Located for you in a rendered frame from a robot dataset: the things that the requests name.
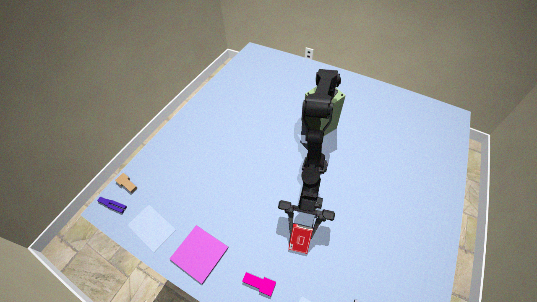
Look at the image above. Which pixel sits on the pink flat square panel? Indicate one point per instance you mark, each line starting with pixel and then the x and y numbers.
pixel 198 254

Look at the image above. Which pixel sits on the pale blue mat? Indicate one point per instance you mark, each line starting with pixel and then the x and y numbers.
pixel 396 177

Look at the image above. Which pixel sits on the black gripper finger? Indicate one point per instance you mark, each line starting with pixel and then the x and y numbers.
pixel 291 216
pixel 317 223

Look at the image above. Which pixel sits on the magenta flat stepped block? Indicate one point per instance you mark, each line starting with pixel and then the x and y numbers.
pixel 265 285

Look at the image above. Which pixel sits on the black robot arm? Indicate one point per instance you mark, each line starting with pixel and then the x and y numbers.
pixel 318 105

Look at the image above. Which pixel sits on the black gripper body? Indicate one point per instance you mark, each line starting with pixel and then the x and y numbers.
pixel 325 214

